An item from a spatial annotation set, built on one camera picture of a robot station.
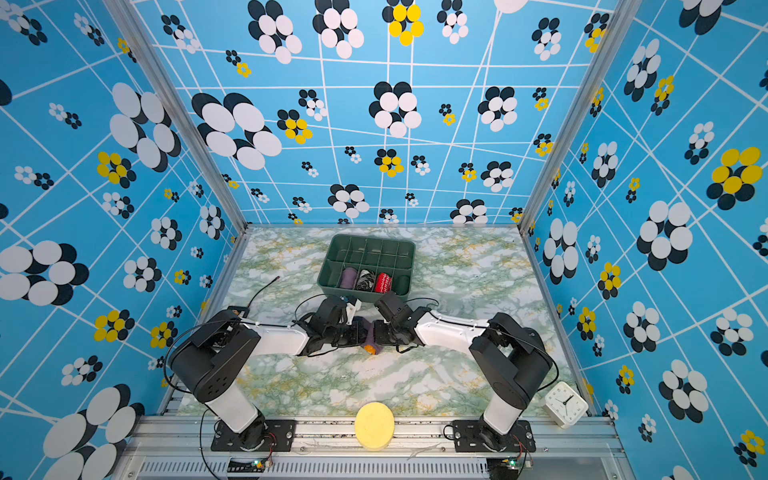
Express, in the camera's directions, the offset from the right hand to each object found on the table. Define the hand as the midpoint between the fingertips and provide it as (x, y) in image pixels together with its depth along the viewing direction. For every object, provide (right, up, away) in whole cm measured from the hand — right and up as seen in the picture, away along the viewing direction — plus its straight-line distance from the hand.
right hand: (377, 337), depth 89 cm
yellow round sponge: (0, -17, -16) cm, 24 cm away
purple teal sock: (-2, -1, -4) cm, 5 cm away
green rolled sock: (+7, +15, +7) cm, 19 cm away
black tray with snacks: (-45, +7, +6) cm, 46 cm away
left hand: (0, 0, +1) cm, 1 cm away
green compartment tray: (-6, +25, +15) cm, 30 cm away
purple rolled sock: (-10, +17, +9) cm, 22 cm away
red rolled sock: (+2, +16, +7) cm, 17 cm away
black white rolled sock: (-4, +17, +7) cm, 19 cm away
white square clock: (+49, -13, -14) cm, 52 cm away
